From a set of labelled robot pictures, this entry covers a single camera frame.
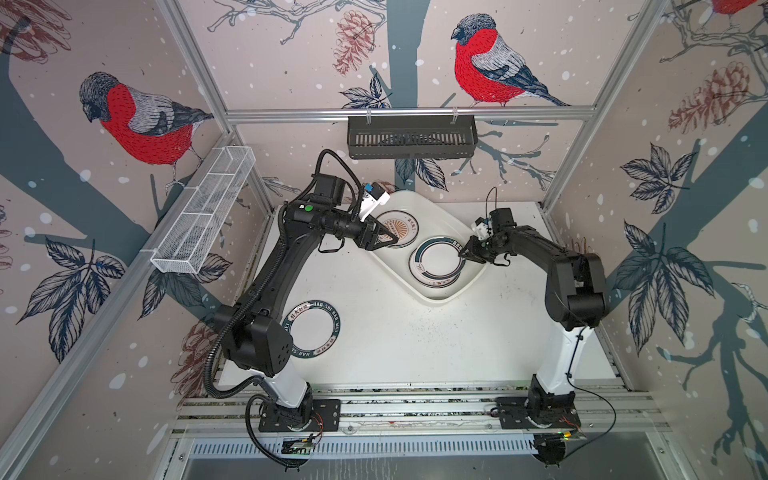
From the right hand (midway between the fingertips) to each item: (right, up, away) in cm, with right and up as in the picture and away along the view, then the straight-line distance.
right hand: (462, 256), depth 99 cm
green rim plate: (-8, -3, +3) cm, 9 cm away
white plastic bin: (-7, +13, +14) cm, 20 cm away
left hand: (-24, +8, -26) cm, 37 cm away
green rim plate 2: (-47, -21, -11) cm, 53 cm away
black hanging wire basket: (-15, +42, +8) cm, 45 cm away
